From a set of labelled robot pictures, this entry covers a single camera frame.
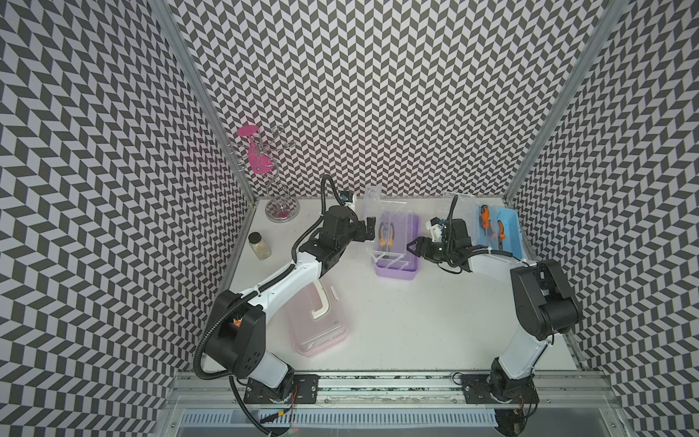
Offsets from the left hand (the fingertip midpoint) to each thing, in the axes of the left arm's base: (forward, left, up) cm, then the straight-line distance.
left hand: (362, 219), depth 84 cm
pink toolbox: (-28, +13, -10) cm, 32 cm away
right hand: (-3, -17, -15) cm, 23 cm away
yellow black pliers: (+2, -8, -10) cm, 13 cm away
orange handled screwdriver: (+10, -45, -11) cm, 48 cm away
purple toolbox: (+2, -13, -13) cm, 19 cm away
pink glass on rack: (+33, +42, -4) cm, 53 cm away
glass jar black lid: (-1, +36, -13) cm, 38 cm away
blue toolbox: (+4, -57, -20) cm, 60 cm away
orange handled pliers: (+8, -54, -20) cm, 58 cm away
